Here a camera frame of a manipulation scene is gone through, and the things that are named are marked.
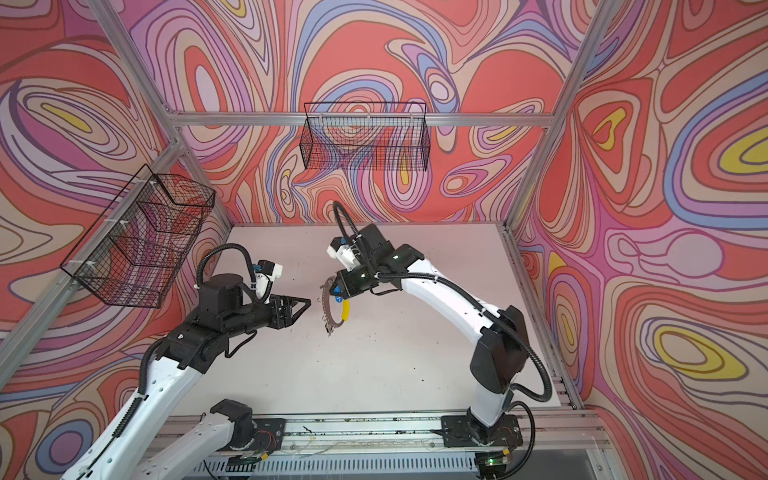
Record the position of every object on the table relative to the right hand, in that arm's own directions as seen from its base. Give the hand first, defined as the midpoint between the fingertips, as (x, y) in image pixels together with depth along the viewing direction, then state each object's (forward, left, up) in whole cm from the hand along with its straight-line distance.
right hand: (339, 296), depth 74 cm
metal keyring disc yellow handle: (-4, -2, 0) cm, 4 cm away
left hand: (-3, +7, +3) cm, 8 cm away
